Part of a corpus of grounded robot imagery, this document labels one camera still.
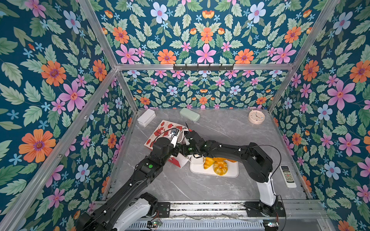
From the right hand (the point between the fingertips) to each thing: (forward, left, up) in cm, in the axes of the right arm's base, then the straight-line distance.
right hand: (178, 148), depth 87 cm
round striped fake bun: (-11, -25, -5) cm, 28 cm away
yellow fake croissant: (-7, -18, -5) cm, 20 cm away
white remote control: (-15, -65, -9) cm, 67 cm away
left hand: (-1, -2, +16) cm, 16 cm away
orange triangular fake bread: (-19, -26, +22) cm, 39 cm away
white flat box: (+29, +27, -4) cm, 40 cm away
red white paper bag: (+9, +11, +6) cm, 16 cm away
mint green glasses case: (+33, -6, -4) cm, 34 cm away
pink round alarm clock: (+31, -58, -6) cm, 66 cm away
